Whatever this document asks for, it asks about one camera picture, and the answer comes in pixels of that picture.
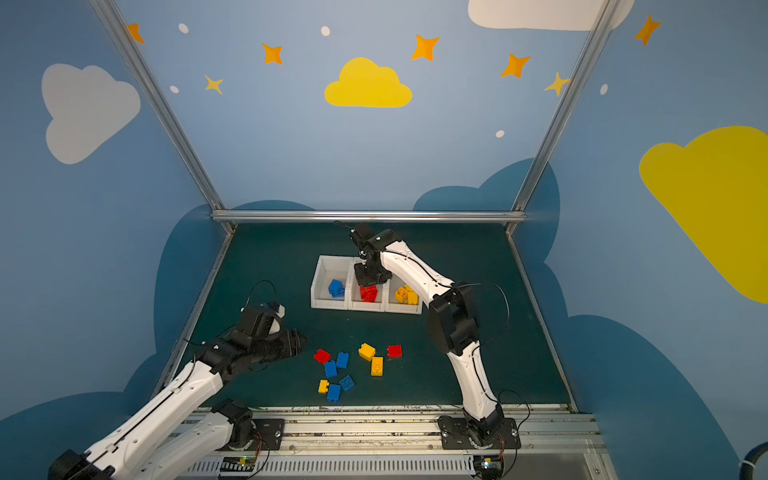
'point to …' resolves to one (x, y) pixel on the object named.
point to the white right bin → (393, 306)
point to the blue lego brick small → (330, 369)
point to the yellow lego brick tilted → (366, 352)
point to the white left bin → (331, 268)
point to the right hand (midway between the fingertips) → (368, 279)
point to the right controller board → (488, 467)
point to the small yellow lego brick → (323, 386)
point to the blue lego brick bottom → (334, 393)
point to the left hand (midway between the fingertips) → (299, 339)
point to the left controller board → (238, 463)
